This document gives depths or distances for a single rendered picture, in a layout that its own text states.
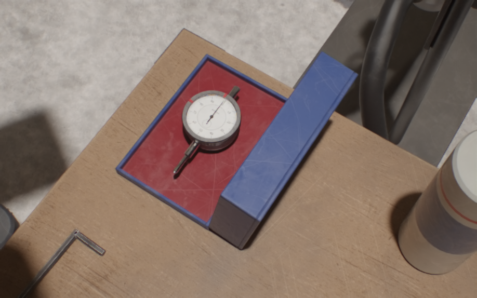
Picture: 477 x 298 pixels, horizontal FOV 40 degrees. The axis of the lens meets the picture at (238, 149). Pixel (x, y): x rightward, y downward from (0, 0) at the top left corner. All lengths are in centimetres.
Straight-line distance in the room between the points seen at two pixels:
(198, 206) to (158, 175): 5
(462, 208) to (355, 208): 17
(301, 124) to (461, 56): 82
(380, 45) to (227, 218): 33
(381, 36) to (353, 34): 52
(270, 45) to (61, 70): 41
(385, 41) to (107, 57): 66
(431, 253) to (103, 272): 30
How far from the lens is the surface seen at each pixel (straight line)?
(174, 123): 67
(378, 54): 79
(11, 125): 127
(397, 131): 116
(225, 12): 133
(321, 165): 65
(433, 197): 52
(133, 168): 65
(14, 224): 83
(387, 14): 80
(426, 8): 107
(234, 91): 65
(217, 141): 62
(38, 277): 63
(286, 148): 53
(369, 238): 63
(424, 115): 124
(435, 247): 57
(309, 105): 55
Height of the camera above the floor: 106
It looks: 65 degrees down
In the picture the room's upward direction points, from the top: straight up
